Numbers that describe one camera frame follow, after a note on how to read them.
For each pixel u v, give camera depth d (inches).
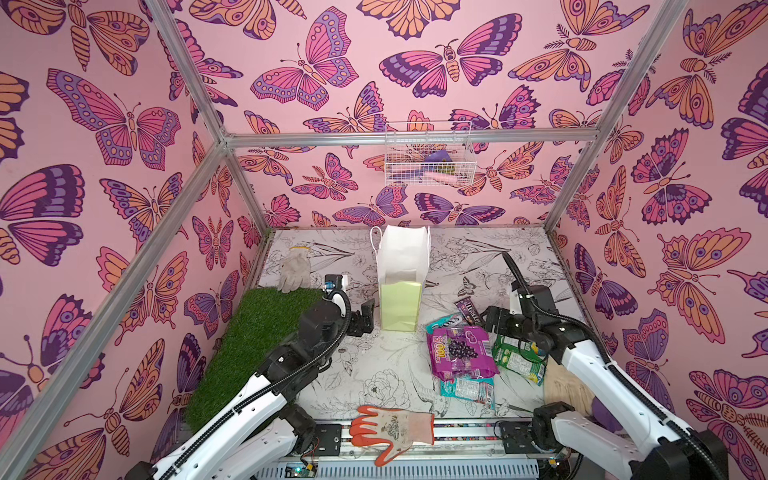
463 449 28.7
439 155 37.3
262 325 36.6
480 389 30.6
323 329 20.5
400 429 29.3
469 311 37.3
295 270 42.7
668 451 15.3
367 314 25.4
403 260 38.6
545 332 23.3
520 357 33.0
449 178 34.8
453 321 36.2
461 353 31.3
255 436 23.0
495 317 28.9
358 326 25.1
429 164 36.4
